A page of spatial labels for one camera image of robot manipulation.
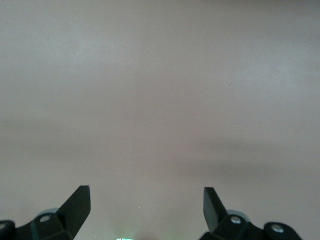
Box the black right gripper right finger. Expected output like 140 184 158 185
199 186 303 240

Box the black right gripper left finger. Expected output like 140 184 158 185
0 184 91 240

